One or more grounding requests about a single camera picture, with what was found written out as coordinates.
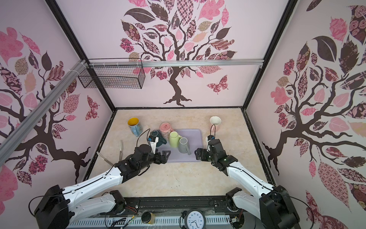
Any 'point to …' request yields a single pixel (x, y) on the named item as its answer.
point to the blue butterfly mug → (135, 126)
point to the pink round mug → (165, 128)
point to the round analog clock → (195, 219)
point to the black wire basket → (112, 77)
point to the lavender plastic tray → (194, 137)
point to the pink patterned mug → (215, 121)
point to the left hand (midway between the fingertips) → (164, 153)
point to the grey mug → (182, 147)
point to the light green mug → (173, 139)
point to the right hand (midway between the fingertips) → (200, 151)
